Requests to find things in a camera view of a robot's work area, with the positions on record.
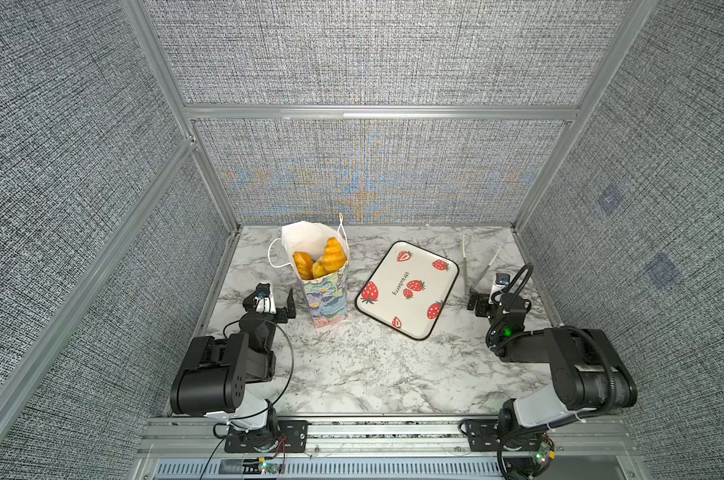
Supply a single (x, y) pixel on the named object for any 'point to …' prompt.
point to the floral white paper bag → (326, 295)
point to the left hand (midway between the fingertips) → (275, 290)
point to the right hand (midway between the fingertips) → (489, 288)
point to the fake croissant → (333, 258)
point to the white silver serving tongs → (467, 289)
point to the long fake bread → (305, 265)
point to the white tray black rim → (408, 289)
